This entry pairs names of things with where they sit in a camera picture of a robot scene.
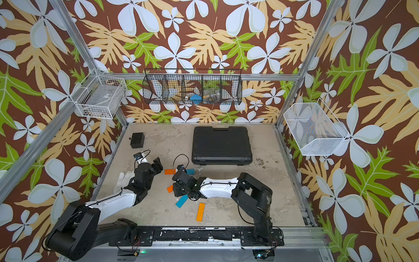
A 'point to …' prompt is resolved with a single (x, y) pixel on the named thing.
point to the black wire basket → (190, 86)
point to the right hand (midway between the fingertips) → (175, 187)
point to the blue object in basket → (196, 99)
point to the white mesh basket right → (314, 129)
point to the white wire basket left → (99, 96)
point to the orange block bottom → (200, 213)
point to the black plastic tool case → (221, 146)
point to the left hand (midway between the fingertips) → (155, 158)
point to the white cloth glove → (124, 180)
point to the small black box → (137, 140)
